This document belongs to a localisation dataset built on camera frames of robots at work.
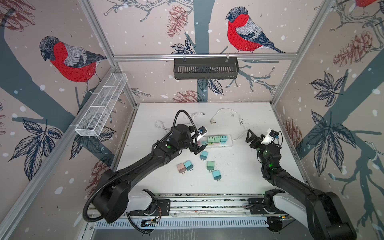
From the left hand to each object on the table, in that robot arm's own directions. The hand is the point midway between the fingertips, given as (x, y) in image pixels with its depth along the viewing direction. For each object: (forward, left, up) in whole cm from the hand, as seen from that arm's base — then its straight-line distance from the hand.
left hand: (201, 136), depth 79 cm
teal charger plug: (-2, -2, -18) cm, 18 cm away
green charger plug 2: (+6, -7, -13) cm, 15 cm away
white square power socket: (+30, +5, -17) cm, 34 cm away
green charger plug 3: (-9, -6, -19) cm, 22 cm away
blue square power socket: (-8, +14, +15) cm, 21 cm away
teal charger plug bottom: (-14, -9, -18) cm, 25 cm away
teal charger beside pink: (-9, +7, -17) cm, 21 cm away
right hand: (+3, -30, -2) cm, 30 cm away
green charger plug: (+6, -11, -13) cm, 18 cm away
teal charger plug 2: (+6, -15, -13) cm, 20 cm away
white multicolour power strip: (+5, -19, -17) cm, 26 cm away
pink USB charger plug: (-10, +12, -18) cm, 24 cm away
